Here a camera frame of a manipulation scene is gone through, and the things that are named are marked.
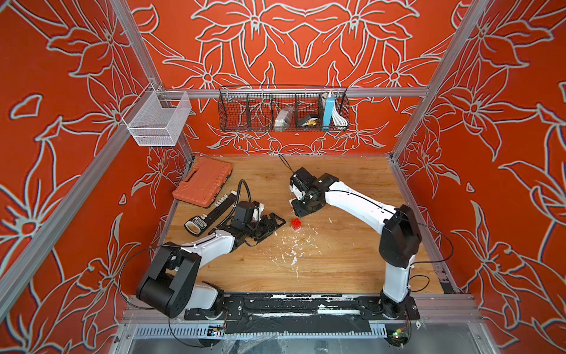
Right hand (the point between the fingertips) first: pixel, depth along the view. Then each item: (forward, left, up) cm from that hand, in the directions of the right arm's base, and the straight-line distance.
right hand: (293, 212), depth 85 cm
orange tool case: (+19, +42, -5) cm, 46 cm away
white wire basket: (+33, +60, +21) cm, 71 cm away
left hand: (-4, +5, -4) cm, 8 cm away
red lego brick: (-2, -1, -6) cm, 7 cm away
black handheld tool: (-2, +41, -10) cm, 42 cm away
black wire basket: (+45, +18, +18) cm, 51 cm away
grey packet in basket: (+33, +5, +21) cm, 39 cm away
